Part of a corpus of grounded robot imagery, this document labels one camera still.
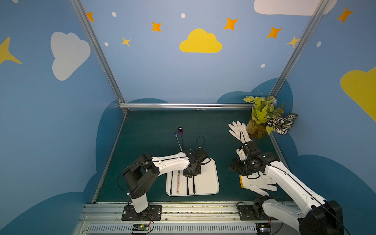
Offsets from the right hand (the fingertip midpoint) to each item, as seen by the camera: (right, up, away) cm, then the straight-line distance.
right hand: (233, 166), depth 82 cm
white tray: (-15, -10, +2) cm, 18 cm away
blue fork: (-36, -13, 0) cm, 38 cm away
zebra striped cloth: (+30, +24, +3) cm, 38 cm away
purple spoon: (-32, +19, +26) cm, 45 cm away
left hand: (-21, -4, +5) cm, 22 cm away
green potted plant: (+21, +34, +7) cm, 40 cm away
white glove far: (+13, +19, +28) cm, 36 cm away
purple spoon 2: (-23, -11, 0) cm, 25 cm away
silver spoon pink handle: (-32, -10, +3) cm, 33 cm away
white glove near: (+15, -10, +3) cm, 18 cm away
